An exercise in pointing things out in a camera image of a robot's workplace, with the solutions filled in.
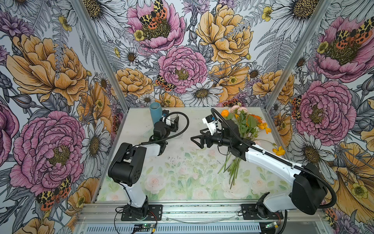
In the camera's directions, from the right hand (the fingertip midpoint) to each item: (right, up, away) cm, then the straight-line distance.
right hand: (196, 138), depth 77 cm
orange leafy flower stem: (+37, +6, +25) cm, 45 cm away
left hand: (-14, +10, +18) cm, 24 cm away
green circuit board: (-25, -41, -6) cm, 49 cm away
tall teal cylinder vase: (-25, +15, +16) cm, 33 cm away
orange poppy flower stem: (+24, +15, +39) cm, 48 cm away
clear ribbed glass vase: (-14, +11, +13) cm, 22 cm away
